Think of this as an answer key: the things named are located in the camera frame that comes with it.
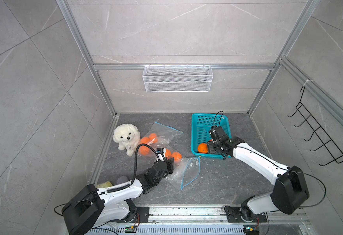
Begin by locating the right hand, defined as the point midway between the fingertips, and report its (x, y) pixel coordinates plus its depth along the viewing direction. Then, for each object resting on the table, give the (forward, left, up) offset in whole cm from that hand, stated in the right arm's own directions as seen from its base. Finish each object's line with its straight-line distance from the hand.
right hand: (214, 145), depth 86 cm
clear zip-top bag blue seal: (-10, +17, -13) cm, 24 cm away
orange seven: (-1, +43, -2) cm, 43 cm away
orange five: (+7, +44, -4) cm, 44 cm away
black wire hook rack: (-19, -44, +20) cm, 52 cm away
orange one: (+2, +6, -6) cm, 8 cm away
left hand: (-7, +25, -1) cm, 26 cm away
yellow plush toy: (-19, +63, -10) cm, 67 cm away
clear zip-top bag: (+10, +34, -3) cm, 36 cm away
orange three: (-2, +28, -6) cm, 29 cm away
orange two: (-3, +23, -7) cm, 24 cm away
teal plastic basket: (+19, +5, -3) cm, 20 cm away
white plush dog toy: (+3, +51, +6) cm, 51 cm away
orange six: (+11, +39, -5) cm, 41 cm away
